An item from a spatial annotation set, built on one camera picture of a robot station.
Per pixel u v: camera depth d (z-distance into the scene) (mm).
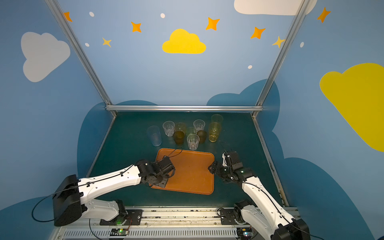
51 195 536
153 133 988
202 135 1044
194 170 981
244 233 714
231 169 623
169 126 1079
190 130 1062
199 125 1100
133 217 743
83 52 857
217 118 1030
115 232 719
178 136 1046
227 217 747
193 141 1024
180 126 1050
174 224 733
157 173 578
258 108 1160
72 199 399
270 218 427
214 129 1040
